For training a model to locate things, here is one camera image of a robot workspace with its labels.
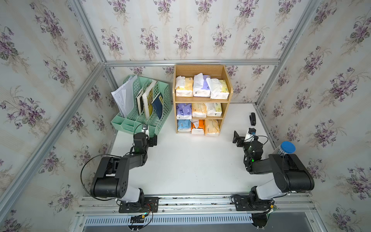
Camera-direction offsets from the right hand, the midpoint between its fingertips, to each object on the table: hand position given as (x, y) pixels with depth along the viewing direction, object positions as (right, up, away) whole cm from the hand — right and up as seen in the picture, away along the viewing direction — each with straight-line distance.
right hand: (244, 132), depth 90 cm
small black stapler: (+13, +8, +18) cm, 24 cm away
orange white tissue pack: (-29, +3, +4) cm, 30 cm away
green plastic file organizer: (-74, +6, +8) cm, 74 cm away
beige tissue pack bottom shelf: (-19, +2, +6) cm, 20 cm away
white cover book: (-68, +22, +5) cm, 72 cm away
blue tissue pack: (-39, +4, +10) cm, 40 cm away
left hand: (-62, -2, +3) cm, 62 cm away
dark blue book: (-57, +18, +9) cm, 61 cm away
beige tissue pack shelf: (-29, +14, -2) cm, 32 cm away
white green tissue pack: (-20, +14, -2) cm, 24 cm away
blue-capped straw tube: (+14, -6, -16) cm, 23 cm away
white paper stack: (-77, +23, +1) cm, 80 cm away
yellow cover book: (-62, +21, +1) cm, 65 cm away
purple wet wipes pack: (-38, +13, -3) cm, 41 cm away
